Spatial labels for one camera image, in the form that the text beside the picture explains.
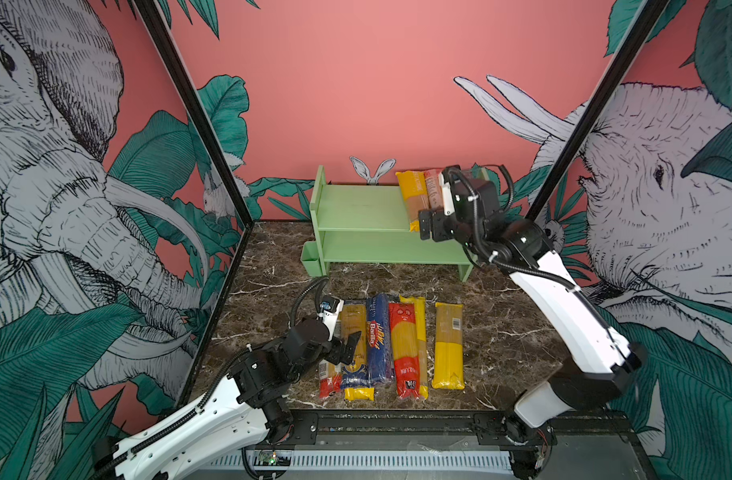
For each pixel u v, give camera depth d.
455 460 0.70
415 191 0.88
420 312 0.94
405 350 0.82
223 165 1.02
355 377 0.76
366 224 0.82
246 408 0.48
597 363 0.40
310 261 0.98
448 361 0.84
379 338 0.82
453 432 0.75
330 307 0.61
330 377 0.79
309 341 0.51
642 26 0.71
